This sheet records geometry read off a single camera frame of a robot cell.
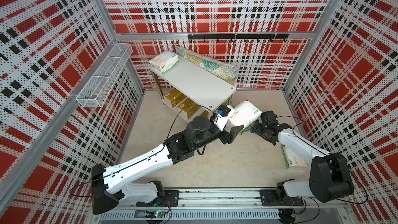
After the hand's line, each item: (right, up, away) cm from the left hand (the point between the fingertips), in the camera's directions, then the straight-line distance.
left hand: (237, 120), depth 62 cm
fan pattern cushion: (-1, +23, +19) cm, 30 cm away
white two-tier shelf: (-13, +14, +14) cm, 24 cm away
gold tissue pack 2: (-23, +5, +32) cm, 39 cm away
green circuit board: (-40, -46, +10) cm, 62 cm away
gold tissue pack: (-33, +12, +37) cm, 51 cm away
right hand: (+20, -10, +28) cm, 35 cm away
